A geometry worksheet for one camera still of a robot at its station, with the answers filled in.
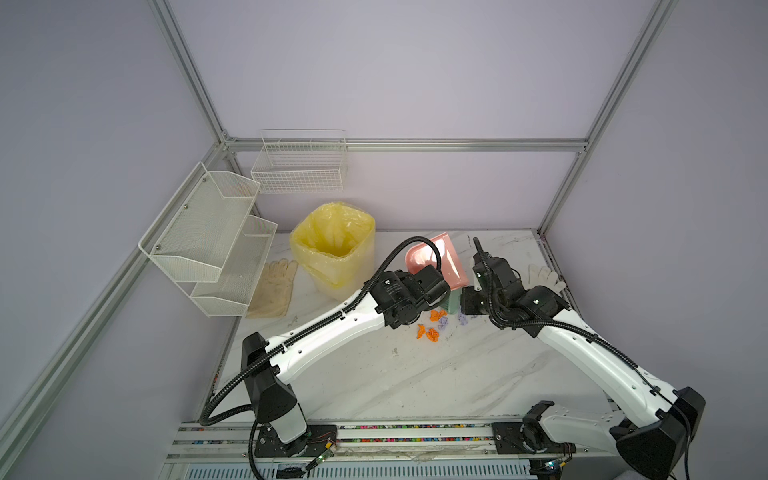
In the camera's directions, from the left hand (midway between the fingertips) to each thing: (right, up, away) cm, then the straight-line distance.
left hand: (385, 284), depth 73 cm
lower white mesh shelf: (-40, -3, +3) cm, 41 cm away
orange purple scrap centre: (+14, -17, +18) cm, 28 cm away
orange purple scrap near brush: (+18, -14, +20) cm, 30 cm away
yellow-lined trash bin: (-19, +12, +32) cm, 39 cm away
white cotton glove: (+57, -1, +35) cm, 67 cm away
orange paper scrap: (+16, -13, +23) cm, 30 cm away
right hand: (+19, -3, +3) cm, 20 cm away
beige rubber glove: (-39, -6, +28) cm, 49 cm away
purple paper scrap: (+24, -13, +22) cm, 36 cm away
